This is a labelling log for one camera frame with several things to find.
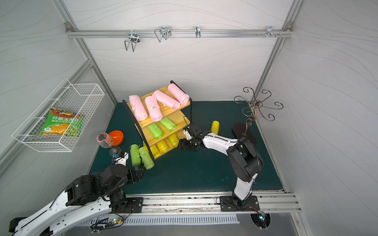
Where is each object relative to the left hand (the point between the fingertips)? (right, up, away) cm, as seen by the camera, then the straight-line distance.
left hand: (140, 172), depth 70 cm
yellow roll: (+2, +6, +18) cm, 19 cm away
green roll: (-9, +2, +16) cm, 18 cm away
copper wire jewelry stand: (+74, +32, +50) cm, 95 cm away
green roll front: (+13, +22, +12) cm, 28 cm away
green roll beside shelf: (-2, +1, +16) cm, 16 cm away
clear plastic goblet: (-24, +13, +13) cm, 30 cm away
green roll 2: (+5, +19, +9) cm, 22 cm away
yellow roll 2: (+7, +8, +20) cm, 22 cm away
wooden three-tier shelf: (+12, +27, -4) cm, 29 cm away
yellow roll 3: (+41, +19, +31) cm, 55 cm away
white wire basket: (-37, +37, +10) cm, 53 cm away
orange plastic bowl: (-24, +13, +25) cm, 38 cm away
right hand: (+19, +8, +19) cm, 29 cm away
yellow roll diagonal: (+13, +12, +24) cm, 30 cm away
